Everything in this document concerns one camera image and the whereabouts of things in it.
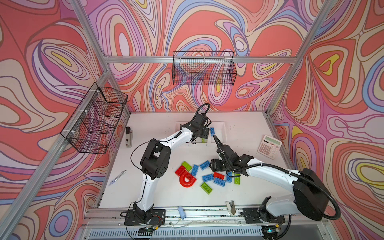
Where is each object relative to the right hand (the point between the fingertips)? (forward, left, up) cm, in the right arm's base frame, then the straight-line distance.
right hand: (216, 168), depth 85 cm
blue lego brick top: (+29, -1, -2) cm, 29 cm away
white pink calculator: (+15, -38, -4) cm, 41 cm away
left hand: (+24, +4, +6) cm, 25 cm away
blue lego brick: (+1, +13, -3) cm, 13 cm away
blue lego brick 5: (-5, -7, -3) cm, 9 cm away
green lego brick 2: (+3, +17, -2) cm, 18 cm away
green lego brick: (-11, +6, -2) cm, 12 cm away
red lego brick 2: (+1, +22, -3) cm, 22 cm away
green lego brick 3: (-5, -12, -5) cm, 14 cm away
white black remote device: (+25, +57, 0) cm, 62 cm away
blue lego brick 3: (-4, +5, -3) cm, 7 cm away
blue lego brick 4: (-6, -2, -5) cm, 8 cm away
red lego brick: (-3, -1, -2) cm, 4 cm away
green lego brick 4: (+22, +6, -3) cm, 23 cm away
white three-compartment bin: (+32, -5, -3) cm, 32 cm away
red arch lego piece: (-2, +18, -3) cm, 18 cm away
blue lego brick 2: (+4, +6, -4) cm, 8 cm away
